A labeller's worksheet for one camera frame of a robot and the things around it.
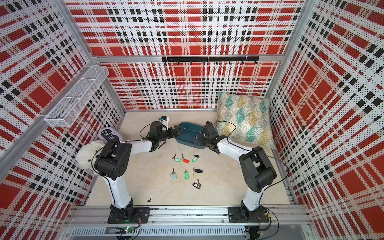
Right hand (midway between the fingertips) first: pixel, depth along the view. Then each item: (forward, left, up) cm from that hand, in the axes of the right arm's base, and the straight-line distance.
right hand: (203, 139), depth 94 cm
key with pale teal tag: (-20, +18, -8) cm, 28 cm away
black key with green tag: (-8, +5, -9) cm, 13 cm away
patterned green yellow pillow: (+10, -27, +7) cm, 29 cm away
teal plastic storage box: (+10, +12, -11) cm, 19 cm away
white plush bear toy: (-17, +60, +12) cm, 63 cm away
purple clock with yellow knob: (+4, +62, +2) cm, 62 cm away
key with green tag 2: (-20, +10, -9) cm, 24 cm away
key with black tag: (-17, +3, -8) cm, 19 cm away
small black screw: (-34, +29, -7) cm, 46 cm away
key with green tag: (-10, +17, -8) cm, 21 cm away
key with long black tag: (-26, +4, -8) cm, 28 cm away
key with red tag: (-11, +12, -8) cm, 18 cm away
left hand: (+8, +14, +1) cm, 16 cm away
